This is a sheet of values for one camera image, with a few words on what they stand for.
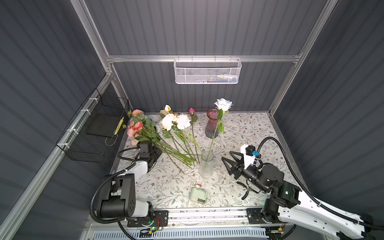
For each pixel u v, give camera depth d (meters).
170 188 0.84
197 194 0.77
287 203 0.49
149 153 0.72
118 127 0.75
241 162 0.58
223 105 0.63
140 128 0.97
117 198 0.43
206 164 0.79
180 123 0.65
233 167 0.58
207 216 0.76
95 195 0.40
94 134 0.72
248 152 0.54
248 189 0.82
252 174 0.56
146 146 0.72
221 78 0.91
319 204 0.47
